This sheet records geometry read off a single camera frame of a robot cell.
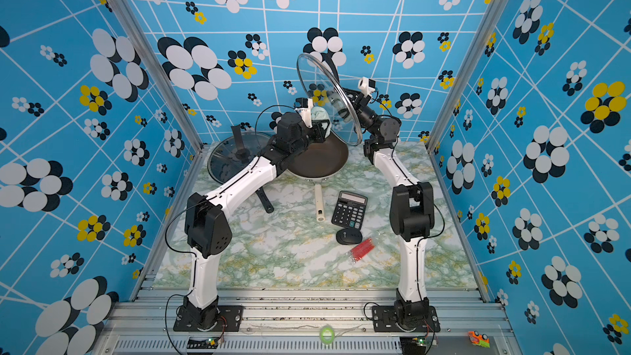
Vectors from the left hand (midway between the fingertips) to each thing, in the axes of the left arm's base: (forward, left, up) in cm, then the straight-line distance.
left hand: (331, 118), depth 81 cm
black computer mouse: (-27, -7, -33) cm, 43 cm away
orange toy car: (-58, -41, -32) cm, 78 cm away
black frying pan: (+15, +47, -32) cm, 59 cm away
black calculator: (-16, -8, -33) cm, 37 cm away
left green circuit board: (-59, +38, -36) cm, 79 cm away
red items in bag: (-32, -11, -34) cm, 48 cm away
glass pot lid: (+16, +41, -18) cm, 48 cm away
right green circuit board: (-59, -23, -34) cm, 72 cm away
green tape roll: (-57, +3, -34) cm, 66 cm away
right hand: (-5, -1, +13) cm, 14 cm away
